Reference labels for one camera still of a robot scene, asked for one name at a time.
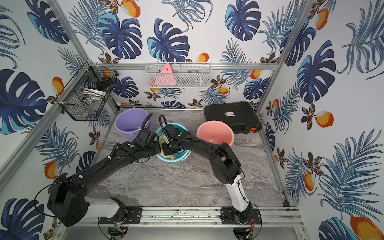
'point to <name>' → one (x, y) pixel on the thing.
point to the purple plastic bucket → (129, 121)
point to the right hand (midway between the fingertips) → (165, 151)
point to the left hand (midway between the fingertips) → (161, 151)
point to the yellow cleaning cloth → (162, 139)
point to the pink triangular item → (166, 77)
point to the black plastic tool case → (240, 115)
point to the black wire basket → (85, 96)
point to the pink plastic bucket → (216, 132)
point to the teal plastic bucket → (179, 157)
